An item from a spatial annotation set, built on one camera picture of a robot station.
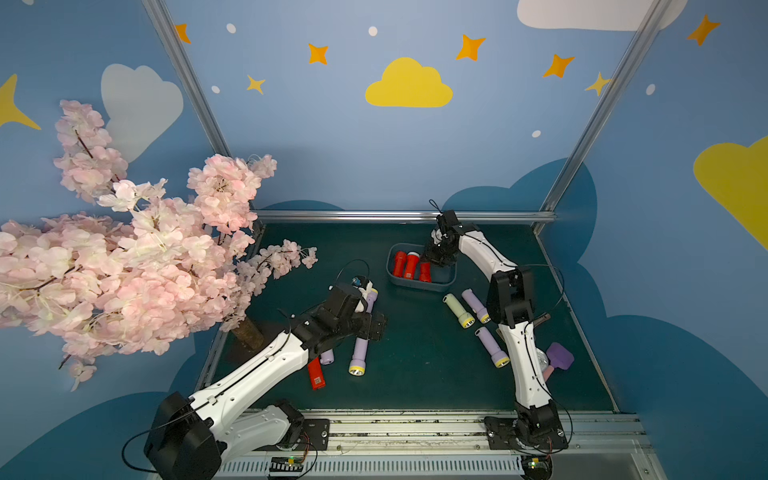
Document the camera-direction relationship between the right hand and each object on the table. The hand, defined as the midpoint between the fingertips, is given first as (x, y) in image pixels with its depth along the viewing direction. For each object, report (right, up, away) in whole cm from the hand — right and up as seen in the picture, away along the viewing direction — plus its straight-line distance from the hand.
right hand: (427, 257), depth 107 cm
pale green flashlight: (+10, -20, -14) cm, 26 cm away
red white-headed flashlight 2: (-34, -33, -25) cm, 54 cm away
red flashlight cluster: (-10, -2, +1) cm, 10 cm away
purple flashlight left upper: (-20, -13, -8) cm, 25 cm away
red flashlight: (-1, -5, -4) cm, 7 cm away
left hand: (-18, -15, -27) cm, 35 cm away
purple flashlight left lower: (-23, -30, -23) cm, 44 cm away
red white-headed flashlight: (-5, -3, -1) cm, 6 cm away
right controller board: (+23, -52, -33) cm, 66 cm away
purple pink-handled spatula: (+37, -30, -18) cm, 51 cm away
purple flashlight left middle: (-32, -29, -22) cm, 48 cm away
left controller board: (-40, -52, -33) cm, 73 cm away
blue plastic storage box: (-12, -8, -5) cm, 15 cm away
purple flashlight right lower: (+17, -28, -23) cm, 40 cm away
